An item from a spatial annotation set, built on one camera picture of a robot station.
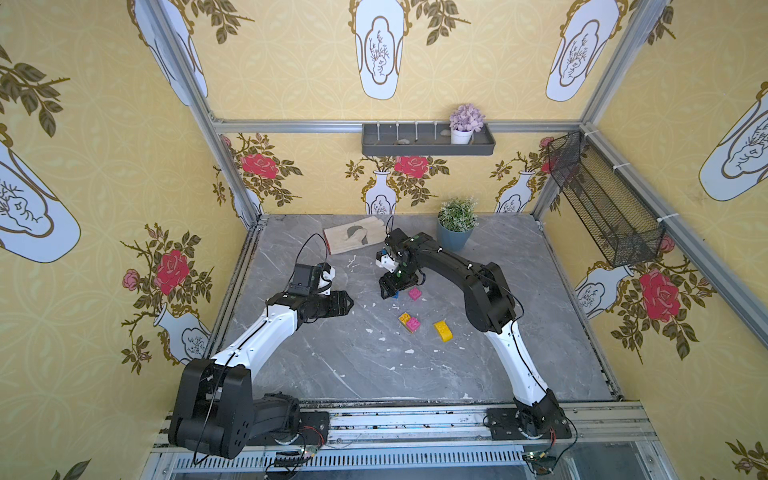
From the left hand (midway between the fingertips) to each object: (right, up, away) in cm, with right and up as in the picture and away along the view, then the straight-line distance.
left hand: (347, 303), depth 88 cm
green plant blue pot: (+35, +26, +13) cm, 46 cm away
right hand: (+13, +1, +11) cm, 17 cm away
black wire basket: (+77, +24, -4) cm, 81 cm away
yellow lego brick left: (+17, -6, +4) cm, 18 cm away
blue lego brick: (+15, +1, +10) cm, 18 cm away
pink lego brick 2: (+20, -6, +1) cm, 21 cm away
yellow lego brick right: (+29, -9, +2) cm, 30 cm away
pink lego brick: (+21, +1, +10) cm, 23 cm away
